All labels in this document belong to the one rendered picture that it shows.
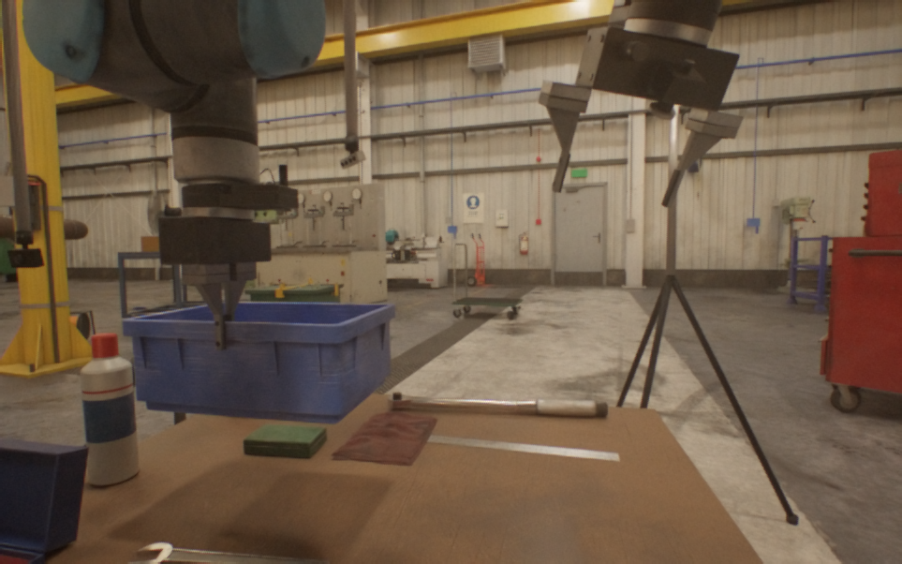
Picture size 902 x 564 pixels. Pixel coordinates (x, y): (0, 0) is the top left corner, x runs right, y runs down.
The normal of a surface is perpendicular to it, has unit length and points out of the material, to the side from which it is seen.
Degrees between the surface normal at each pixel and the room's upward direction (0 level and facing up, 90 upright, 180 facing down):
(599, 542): 0
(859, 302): 90
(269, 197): 90
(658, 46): 114
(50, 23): 90
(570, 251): 90
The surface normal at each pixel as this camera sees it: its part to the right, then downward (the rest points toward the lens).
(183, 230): -0.19, 0.07
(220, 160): 0.55, 0.06
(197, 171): 0.04, 0.07
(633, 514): -0.01, -1.00
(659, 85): -0.98, -0.09
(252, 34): -0.11, 0.75
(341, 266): -0.46, 0.07
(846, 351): -0.74, 0.06
